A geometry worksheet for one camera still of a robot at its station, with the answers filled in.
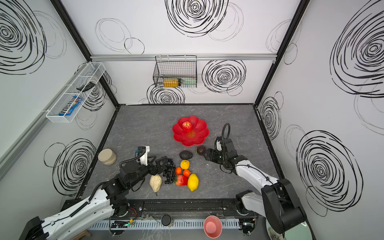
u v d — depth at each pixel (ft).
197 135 3.42
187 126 3.26
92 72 3.00
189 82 2.85
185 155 2.89
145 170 2.24
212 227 2.26
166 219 2.05
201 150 2.92
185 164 2.78
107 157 2.79
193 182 2.56
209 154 2.54
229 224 2.31
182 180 2.59
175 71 3.24
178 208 2.48
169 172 2.65
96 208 1.73
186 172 2.71
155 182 2.53
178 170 2.71
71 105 2.23
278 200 1.34
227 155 2.23
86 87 2.54
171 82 2.85
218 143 2.35
